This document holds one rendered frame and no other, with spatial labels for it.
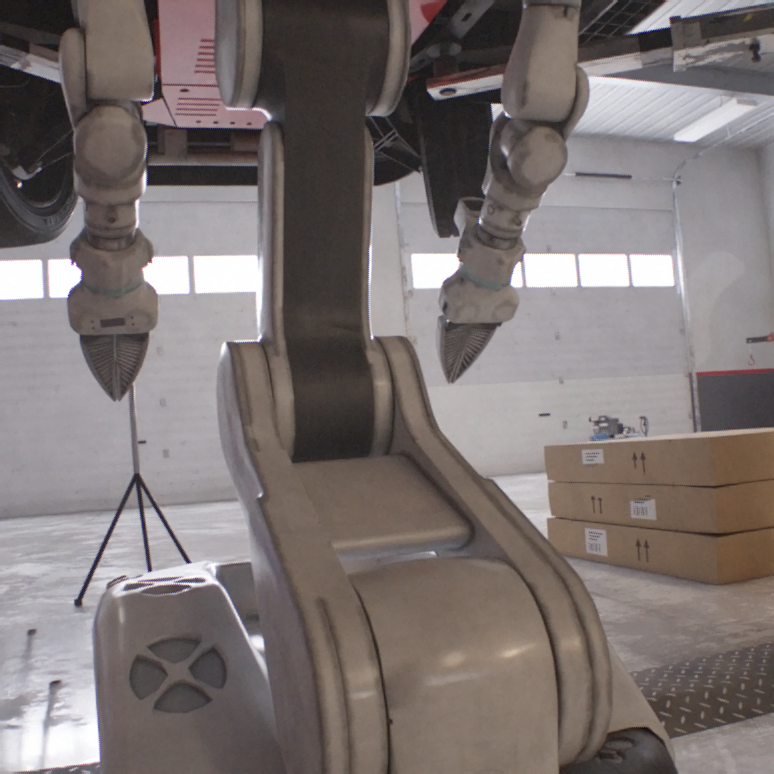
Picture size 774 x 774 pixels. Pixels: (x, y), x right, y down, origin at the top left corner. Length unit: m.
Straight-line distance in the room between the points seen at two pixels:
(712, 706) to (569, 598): 0.88
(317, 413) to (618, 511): 2.31
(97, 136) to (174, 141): 2.72
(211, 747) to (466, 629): 0.27
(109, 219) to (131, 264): 0.07
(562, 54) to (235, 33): 0.35
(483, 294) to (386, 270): 9.76
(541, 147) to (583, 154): 11.53
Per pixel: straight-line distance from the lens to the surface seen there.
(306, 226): 0.96
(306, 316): 0.97
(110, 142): 0.85
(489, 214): 1.04
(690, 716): 1.52
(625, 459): 3.08
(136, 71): 0.84
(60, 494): 10.19
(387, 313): 10.72
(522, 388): 11.35
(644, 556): 3.03
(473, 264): 1.07
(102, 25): 0.84
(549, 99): 0.96
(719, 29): 2.44
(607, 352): 12.05
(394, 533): 0.76
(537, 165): 0.98
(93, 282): 0.97
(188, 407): 10.19
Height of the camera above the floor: 0.50
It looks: 3 degrees up
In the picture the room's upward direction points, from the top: 4 degrees counter-clockwise
